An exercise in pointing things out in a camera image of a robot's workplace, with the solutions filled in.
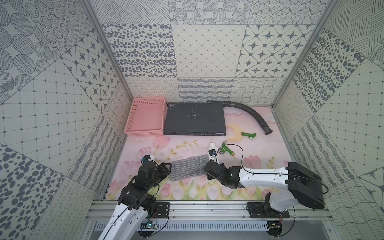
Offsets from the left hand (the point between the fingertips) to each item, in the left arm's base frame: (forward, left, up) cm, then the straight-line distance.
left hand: (167, 162), depth 77 cm
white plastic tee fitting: (+17, -25, -11) cm, 32 cm away
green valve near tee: (+15, -33, -10) cm, 37 cm away
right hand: (+2, -23, -9) cm, 24 cm away
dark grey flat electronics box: (+38, -13, -8) cm, 41 cm away
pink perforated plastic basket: (+44, +26, -14) cm, 53 cm away
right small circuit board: (-25, -55, -16) cm, 62 cm away
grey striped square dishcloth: (+3, -11, -12) cm, 16 cm away
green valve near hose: (+26, -52, -12) cm, 59 cm away
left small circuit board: (-26, +7, -13) cm, 30 cm away
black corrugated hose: (+29, -64, -10) cm, 71 cm away
